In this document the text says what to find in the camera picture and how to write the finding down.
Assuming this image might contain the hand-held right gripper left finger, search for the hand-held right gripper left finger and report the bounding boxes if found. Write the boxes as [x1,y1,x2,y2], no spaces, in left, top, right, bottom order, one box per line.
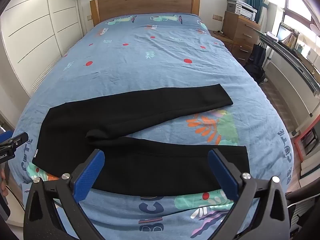
[23,149,105,240]

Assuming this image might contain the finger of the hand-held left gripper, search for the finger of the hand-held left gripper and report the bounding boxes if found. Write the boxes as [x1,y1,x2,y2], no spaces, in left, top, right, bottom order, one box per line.
[0,130,29,153]

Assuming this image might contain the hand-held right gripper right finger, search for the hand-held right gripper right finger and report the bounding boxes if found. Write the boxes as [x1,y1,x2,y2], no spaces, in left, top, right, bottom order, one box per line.
[207,149,294,240]

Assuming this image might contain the black pants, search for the black pants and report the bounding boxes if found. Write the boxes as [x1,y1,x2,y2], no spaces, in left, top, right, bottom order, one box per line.
[32,83,251,197]

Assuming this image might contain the person's left hand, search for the person's left hand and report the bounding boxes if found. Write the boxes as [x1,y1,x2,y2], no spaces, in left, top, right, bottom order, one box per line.
[0,170,9,197]

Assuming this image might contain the orange storage rack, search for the orange storage rack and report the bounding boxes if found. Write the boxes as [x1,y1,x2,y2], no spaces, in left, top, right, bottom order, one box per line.
[294,126,320,162]

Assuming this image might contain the white wardrobe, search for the white wardrobe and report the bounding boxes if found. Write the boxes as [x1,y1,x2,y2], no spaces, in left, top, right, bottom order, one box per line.
[0,0,84,94]

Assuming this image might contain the white radiator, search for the white radiator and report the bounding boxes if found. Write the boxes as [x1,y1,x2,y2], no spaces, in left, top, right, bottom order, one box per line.
[266,51,320,117]

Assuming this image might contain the blue printed bed sheet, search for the blue printed bed sheet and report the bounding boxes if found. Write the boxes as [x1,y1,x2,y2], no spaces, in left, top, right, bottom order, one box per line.
[7,12,298,240]

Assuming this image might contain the dark tote bag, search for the dark tote bag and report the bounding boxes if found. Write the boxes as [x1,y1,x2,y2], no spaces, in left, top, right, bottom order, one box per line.
[246,43,267,67]

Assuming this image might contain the wooden dresser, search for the wooden dresser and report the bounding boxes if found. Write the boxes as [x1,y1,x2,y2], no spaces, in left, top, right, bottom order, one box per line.
[221,11,262,61]

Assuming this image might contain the glass desk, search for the glass desk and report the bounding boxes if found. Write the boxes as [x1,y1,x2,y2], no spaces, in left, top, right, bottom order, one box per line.
[258,27,320,93]

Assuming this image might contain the white printer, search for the white printer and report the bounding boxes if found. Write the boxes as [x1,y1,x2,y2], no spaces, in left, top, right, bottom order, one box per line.
[226,0,258,21]

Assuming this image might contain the teal curtain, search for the teal curtain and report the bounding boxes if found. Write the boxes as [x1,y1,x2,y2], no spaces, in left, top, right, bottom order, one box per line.
[244,0,270,23]

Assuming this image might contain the wooden bed headboard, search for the wooden bed headboard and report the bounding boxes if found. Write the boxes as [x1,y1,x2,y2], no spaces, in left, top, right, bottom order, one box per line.
[89,0,201,27]

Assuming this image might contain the window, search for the window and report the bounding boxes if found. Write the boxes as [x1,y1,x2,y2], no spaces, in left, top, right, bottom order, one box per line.
[275,0,320,38]

